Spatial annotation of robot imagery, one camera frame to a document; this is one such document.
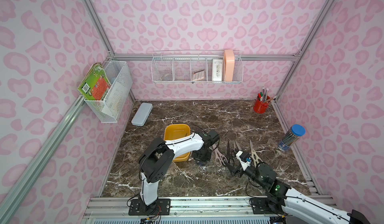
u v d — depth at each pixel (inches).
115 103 32.0
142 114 43.7
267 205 25.5
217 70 36.4
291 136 31.7
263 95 42.2
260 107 43.0
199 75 37.1
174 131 38.7
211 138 28.1
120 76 36.7
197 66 38.9
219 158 34.7
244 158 25.1
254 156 35.5
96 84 28.3
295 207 21.7
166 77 36.5
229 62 32.3
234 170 26.9
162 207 28.9
